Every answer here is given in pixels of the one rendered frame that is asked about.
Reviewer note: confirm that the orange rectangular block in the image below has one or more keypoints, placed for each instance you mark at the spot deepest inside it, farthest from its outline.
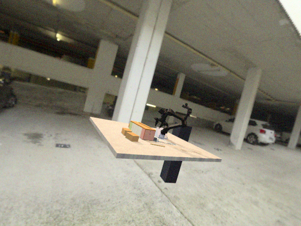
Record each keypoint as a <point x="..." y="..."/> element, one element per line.
<point x="132" y="137"/>
<point x="125" y="130"/>

